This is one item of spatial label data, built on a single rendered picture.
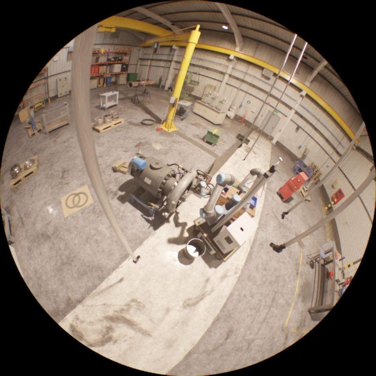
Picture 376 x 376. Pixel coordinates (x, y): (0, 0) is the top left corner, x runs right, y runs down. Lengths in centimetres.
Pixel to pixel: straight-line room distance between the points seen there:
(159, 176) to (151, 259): 139
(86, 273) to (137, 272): 91
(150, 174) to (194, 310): 240
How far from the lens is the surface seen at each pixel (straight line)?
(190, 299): 247
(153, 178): 212
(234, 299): 284
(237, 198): 224
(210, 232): 241
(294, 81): 1185
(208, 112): 791
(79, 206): 306
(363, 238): 895
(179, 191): 190
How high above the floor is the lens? 235
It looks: 47 degrees down
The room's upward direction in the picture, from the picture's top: 23 degrees clockwise
